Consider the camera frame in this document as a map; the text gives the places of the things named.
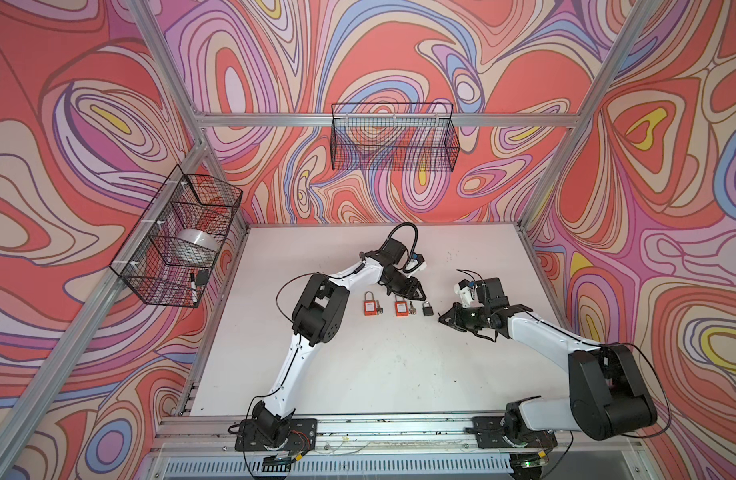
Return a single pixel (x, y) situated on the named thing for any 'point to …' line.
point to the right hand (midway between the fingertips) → (442, 324)
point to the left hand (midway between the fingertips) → (424, 294)
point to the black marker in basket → (194, 288)
